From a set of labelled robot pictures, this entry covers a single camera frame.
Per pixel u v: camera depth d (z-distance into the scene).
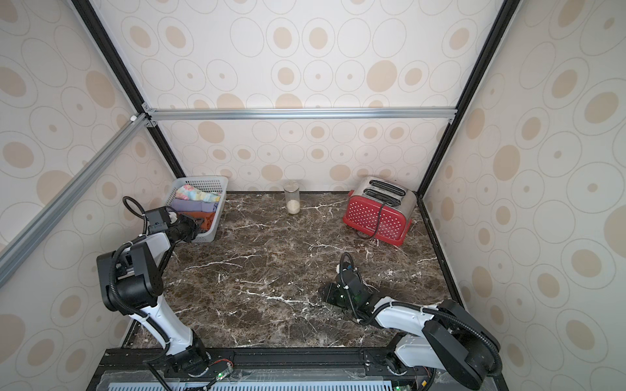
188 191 1.09
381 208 0.91
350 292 0.65
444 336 0.43
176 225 0.84
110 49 0.74
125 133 0.80
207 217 0.95
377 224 0.94
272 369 0.73
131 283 0.50
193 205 1.04
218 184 1.13
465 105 0.88
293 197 1.04
